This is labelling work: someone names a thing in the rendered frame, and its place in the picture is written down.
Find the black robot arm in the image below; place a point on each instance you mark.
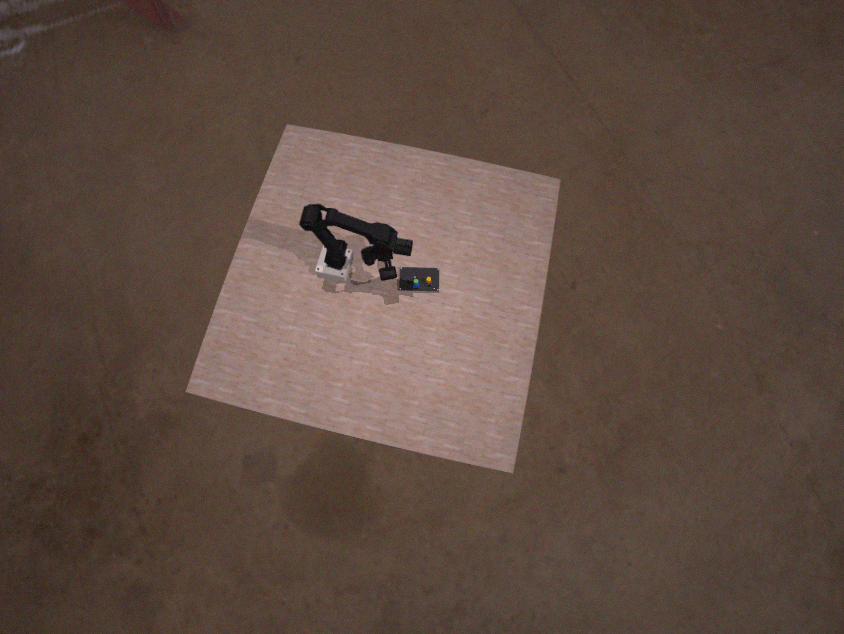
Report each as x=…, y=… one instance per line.
x=381, y=235

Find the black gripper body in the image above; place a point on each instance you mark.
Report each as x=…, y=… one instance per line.
x=387, y=273

